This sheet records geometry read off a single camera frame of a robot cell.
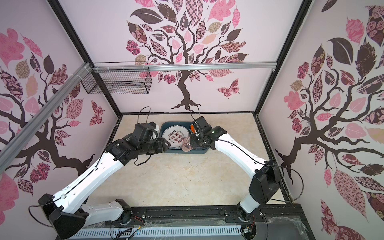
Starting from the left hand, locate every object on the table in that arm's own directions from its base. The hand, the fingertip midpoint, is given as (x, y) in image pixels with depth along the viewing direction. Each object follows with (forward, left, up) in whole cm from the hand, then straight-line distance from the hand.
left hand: (167, 147), depth 73 cm
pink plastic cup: (+8, -9, -10) cm, 15 cm away
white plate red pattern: (+23, 0, -21) cm, 31 cm away
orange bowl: (+23, -12, -14) cm, 29 cm away
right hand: (+8, -13, -5) cm, 16 cm away
